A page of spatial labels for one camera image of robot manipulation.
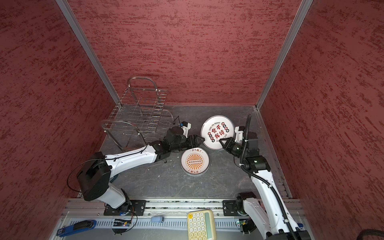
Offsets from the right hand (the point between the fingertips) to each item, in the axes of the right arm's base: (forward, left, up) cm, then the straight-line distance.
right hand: (218, 143), depth 76 cm
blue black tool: (-32, +66, -16) cm, 75 cm away
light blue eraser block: (-30, +30, -16) cm, 46 cm away
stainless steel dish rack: (+30, +51, -12) cm, 60 cm away
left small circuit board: (-31, +51, -23) cm, 64 cm away
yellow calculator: (-33, +10, -18) cm, 39 cm away
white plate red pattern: (+9, +1, +1) cm, 9 cm away
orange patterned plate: (-2, +12, -17) cm, 21 cm away
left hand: (+2, +9, -3) cm, 9 cm away
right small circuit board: (-34, -13, -23) cm, 43 cm away
